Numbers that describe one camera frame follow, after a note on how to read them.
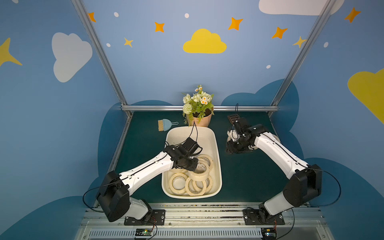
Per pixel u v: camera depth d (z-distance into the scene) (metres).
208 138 1.04
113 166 0.96
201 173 0.75
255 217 0.74
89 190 0.41
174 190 0.80
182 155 0.58
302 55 0.86
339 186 0.43
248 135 0.59
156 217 0.74
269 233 0.73
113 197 0.41
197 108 0.88
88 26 0.74
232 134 0.75
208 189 0.80
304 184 0.43
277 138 1.02
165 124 1.15
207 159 0.93
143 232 0.72
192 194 0.77
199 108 0.88
